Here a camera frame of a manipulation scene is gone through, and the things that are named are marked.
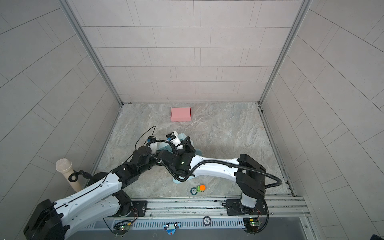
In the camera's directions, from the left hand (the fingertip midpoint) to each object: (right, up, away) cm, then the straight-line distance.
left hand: (173, 151), depth 79 cm
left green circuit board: (-20, -30, -14) cm, 39 cm away
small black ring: (+11, -20, -2) cm, 23 cm away
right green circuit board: (+38, -31, -11) cm, 50 cm away
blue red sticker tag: (+2, -30, -14) cm, 33 cm away
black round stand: (-39, -12, -4) cm, 41 cm away
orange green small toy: (+15, -18, -4) cm, 23 cm away
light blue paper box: (-2, +4, -7) cm, 9 cm away
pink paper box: (+1, +20, +27) cm, 34 cm away
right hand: (+8, +6, 0) cm, 10 cm away
